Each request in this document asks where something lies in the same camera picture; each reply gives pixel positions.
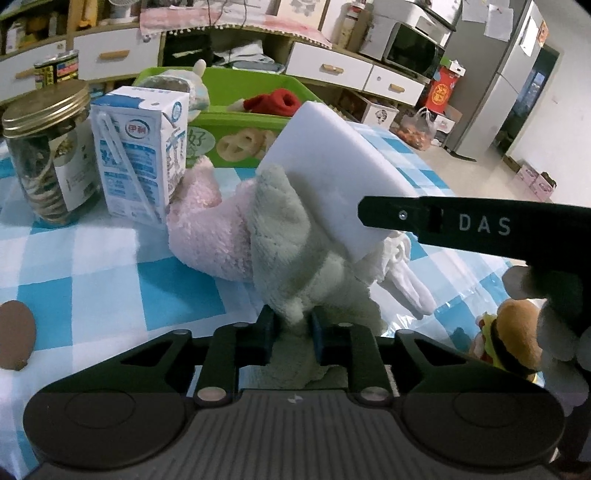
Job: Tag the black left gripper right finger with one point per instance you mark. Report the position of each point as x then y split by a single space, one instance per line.
354 348

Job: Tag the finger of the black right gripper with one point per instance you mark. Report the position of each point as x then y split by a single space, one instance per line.
521 230

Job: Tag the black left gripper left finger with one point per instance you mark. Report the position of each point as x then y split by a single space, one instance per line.
228 350

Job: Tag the grey plush slipper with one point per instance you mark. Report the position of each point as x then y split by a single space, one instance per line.
295 268

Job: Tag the pink plush slipper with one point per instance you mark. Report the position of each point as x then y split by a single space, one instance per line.
207 232

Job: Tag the white foam sponge block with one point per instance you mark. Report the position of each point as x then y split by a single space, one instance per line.
332 167

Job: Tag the white cotton glove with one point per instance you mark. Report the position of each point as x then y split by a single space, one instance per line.
388 265

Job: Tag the plush hamburger toy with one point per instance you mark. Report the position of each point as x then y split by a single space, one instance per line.
507 339

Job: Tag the blue white checkered cloth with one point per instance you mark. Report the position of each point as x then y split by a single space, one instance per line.
103 285

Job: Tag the plastic bag of oranges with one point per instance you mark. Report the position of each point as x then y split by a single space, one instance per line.
418 130

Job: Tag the red gift box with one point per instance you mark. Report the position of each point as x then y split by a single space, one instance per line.
440 90

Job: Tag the grey refrigerator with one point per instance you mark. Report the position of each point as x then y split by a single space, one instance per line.
497 43

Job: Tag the white storage crate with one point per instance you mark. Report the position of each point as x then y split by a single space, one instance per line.
371 111

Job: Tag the brown round coaster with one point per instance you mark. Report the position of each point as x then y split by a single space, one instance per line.
17 335

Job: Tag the blue white milk carton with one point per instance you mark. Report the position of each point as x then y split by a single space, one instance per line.
140 137

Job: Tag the green plastic cookie bin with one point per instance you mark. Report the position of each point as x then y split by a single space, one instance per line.
217 122

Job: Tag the black microwave oven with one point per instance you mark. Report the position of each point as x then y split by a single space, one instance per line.
413 51

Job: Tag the red white santa plush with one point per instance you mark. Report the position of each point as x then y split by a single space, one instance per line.
280 102

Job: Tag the white printer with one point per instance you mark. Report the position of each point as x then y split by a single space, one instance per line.
444 12

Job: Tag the glass jar gold lid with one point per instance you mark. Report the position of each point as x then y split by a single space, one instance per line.
50 140

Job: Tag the wooden tv cabinet white drawers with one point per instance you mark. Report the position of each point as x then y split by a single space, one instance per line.
119 50

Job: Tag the black yellow tin can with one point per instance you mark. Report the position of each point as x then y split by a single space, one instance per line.
56 69

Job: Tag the pink table runner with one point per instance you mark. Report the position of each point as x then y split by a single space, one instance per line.
153 21

